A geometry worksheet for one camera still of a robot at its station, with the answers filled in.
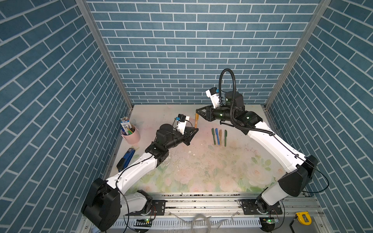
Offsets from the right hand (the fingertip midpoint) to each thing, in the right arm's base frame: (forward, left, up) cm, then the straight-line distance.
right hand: (199, 111), depth 69 cm
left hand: (-5, -1, -9) cm, 11 cm away
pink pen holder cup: (0, +42, -29) cm, 51 cm away
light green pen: (+10, -11, -35) cm, 38 cm away
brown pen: (-2, +1, -3) cm, 4 cm away
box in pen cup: (+3, +45, -16) cm, 48 cm away
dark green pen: (+10, -19, -36) cm, 42 cm away
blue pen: (+13, -13, -36) cm, 41 cm away
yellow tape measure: (-35, -54, -34) cm, 73 cm away
